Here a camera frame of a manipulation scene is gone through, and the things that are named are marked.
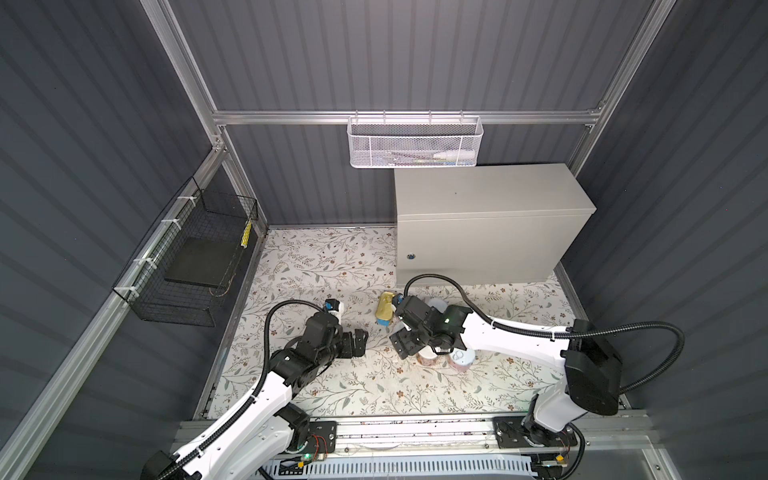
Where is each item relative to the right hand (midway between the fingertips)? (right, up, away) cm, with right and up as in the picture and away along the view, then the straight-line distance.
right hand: (406, 338), depth 82 cm
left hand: (-15, +2, -1) cm, 15 cm away
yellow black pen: (-45, +29, +1) cm, 54 cm away
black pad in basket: (-52, +22, -8) cm, 57 cm away
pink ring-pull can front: (+15, -5, -2) cm, 16 cm away
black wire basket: (-57, +35, -3) cm, 67 cm away
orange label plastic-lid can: (+5, -4, -3) cm, 7 cm away
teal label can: (+11, +8, +12) cm, 18 cm away
